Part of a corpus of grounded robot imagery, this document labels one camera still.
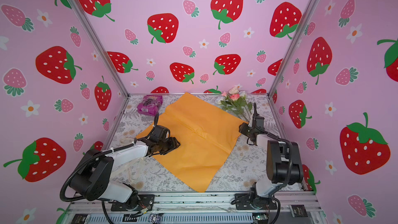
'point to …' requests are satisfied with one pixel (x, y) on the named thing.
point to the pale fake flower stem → (248, 106)
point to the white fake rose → (233, 90)
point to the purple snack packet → (150, 104)
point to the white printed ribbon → (134, 169)
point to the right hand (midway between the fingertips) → (242, 126)
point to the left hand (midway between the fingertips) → (178, 145)
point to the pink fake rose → (239, 103)
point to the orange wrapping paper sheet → (207, 135)
